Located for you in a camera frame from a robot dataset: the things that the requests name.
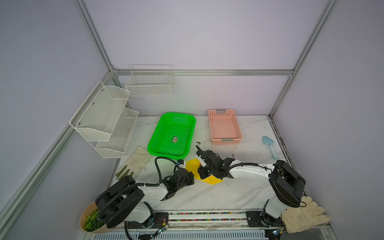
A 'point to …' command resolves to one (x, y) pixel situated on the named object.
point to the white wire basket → (150, 80)
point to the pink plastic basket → (224, 127)
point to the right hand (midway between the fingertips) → (196, 171)
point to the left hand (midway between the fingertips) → (194, 176)
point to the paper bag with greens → (88, 222)
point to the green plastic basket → (173, 135)
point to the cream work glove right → (303, 218)
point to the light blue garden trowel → (268, 141)
